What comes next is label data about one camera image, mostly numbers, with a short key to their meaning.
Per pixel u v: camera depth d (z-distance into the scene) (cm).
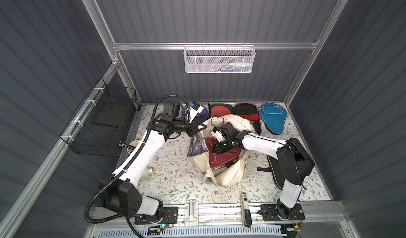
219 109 115
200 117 105
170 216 73
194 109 65
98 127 72
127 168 43
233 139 70
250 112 113
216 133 85
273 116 111
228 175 72
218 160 86
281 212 66
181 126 64
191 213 72
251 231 69
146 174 79
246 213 71
